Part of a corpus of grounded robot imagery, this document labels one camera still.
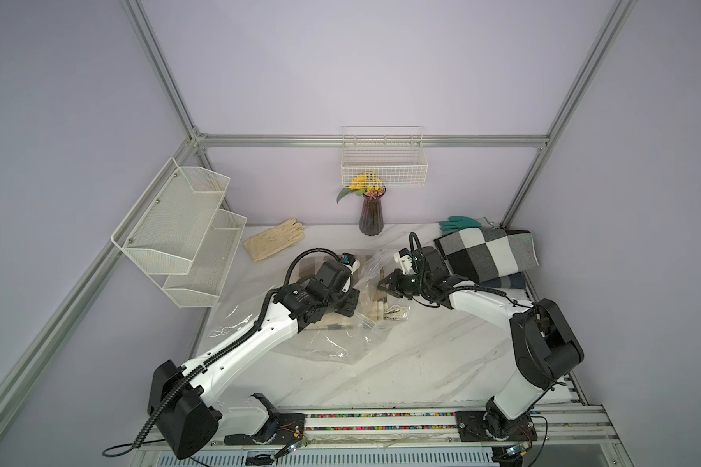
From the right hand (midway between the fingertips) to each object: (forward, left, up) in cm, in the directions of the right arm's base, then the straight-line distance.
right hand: (378, 289), depth 87 cm
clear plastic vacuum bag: (-13, +9, -6) cm, 16 cm away
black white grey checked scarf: (+18, -40, -6) cm, 44 cm away
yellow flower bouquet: (+34, +3, +14) cm, 37 cm away
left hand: (-7, +9, +6) cm, 13 cm away
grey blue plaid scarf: (+8, -48, -10) cm, 50 cm away
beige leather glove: (+30, +41, -10) cm, 52 cm away
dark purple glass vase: (+34, +1, -3) cm, 34 cm away
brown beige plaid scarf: (-4, +2, -1) cm, 5 cm away
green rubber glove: (+40, -37, -12) cm, 55 cm away
